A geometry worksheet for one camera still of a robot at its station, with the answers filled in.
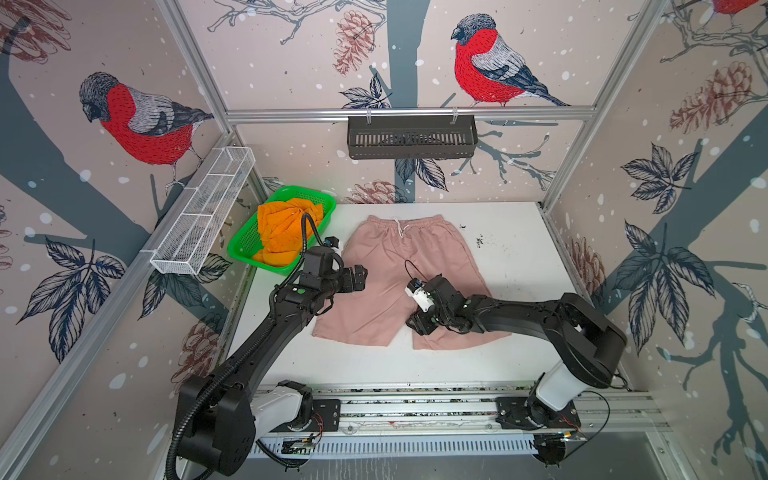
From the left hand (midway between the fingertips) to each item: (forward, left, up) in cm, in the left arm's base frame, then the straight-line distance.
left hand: (353, 271), depth 82 cm
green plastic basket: (+39, +14, -9) cm, 42 cm away
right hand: (-8, -17, -15) cm, 24 cm away
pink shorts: (+19, -13, -16) cm, 28 cm away
